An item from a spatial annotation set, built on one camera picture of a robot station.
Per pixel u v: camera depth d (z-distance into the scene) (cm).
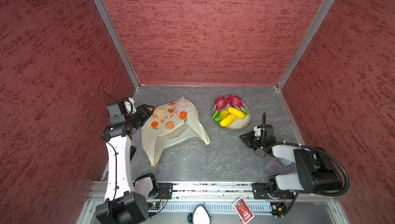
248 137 83
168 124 87
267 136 73
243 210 68
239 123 100
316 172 44
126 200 37
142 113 64
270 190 68
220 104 100
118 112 54
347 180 39
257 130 85
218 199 73
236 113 100
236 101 102
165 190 71
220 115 97
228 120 96
